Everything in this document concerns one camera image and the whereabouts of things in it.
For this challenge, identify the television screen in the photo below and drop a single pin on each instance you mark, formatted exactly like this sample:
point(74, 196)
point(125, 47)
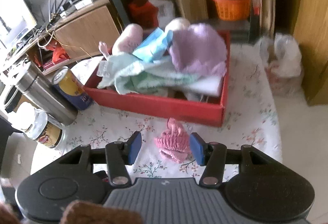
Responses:
point(16, 22)

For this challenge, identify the red cardboard box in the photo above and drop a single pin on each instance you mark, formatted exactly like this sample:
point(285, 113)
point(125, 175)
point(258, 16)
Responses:
point(209, 113)

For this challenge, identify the white plastic bag on floor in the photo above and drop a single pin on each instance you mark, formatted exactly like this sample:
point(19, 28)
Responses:
point(281, 58)

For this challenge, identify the cream plush toy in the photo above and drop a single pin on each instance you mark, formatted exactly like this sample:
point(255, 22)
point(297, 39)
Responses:
point(178, 23)

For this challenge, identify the light blue towel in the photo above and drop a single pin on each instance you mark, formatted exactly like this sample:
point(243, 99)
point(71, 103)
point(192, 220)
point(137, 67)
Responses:
point(148, 70)

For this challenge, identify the orange plastic basket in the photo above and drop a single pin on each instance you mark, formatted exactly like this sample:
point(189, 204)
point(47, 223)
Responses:
point(233, 10)

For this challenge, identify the steel thermos flask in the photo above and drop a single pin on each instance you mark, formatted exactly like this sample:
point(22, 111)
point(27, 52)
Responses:
point(37, 88)

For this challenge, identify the wooden cabinet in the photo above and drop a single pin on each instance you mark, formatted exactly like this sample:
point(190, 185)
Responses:
point(306, 21)

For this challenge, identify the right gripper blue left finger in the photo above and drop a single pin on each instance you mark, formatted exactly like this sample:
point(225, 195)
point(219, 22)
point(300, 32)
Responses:
point(119, 155)

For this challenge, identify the red white plastic bag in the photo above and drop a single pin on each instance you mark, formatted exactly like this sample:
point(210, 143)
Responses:
point(152, 13)

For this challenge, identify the blue yellow drink can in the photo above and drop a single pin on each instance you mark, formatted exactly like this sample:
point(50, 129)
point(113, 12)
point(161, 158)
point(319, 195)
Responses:
point(68, 85)

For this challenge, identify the right hand in brown glove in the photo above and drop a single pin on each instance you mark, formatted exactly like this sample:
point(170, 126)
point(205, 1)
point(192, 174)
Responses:
point(78, 212)

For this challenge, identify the brown cardboard box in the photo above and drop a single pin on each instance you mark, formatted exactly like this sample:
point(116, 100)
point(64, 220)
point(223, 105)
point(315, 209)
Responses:
point(192, 10)

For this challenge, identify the pink knitted hat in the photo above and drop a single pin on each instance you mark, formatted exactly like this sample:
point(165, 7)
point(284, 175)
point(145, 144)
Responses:
point(174, 142)

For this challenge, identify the wooden TV stand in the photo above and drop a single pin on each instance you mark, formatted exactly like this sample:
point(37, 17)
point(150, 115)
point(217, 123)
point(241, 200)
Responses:
point(79, 33)

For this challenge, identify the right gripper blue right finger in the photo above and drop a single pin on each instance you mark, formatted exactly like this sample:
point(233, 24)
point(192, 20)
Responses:
point(210, 155)

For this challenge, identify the purple knitted cloth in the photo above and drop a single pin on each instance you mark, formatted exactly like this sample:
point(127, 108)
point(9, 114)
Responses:
point(200, 50)

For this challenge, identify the glass jar with lid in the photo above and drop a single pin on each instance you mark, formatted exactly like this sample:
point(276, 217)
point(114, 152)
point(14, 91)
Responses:
point(44, 129)

